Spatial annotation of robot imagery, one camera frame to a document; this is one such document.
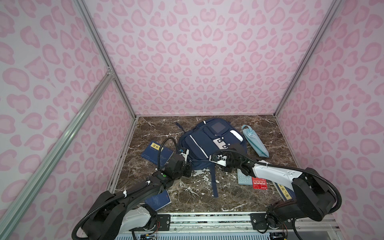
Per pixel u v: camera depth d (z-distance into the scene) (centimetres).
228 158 77
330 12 71
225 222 75
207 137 101
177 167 65
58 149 56
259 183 86
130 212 58
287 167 93
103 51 84
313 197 43
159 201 80
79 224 37
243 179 86
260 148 95
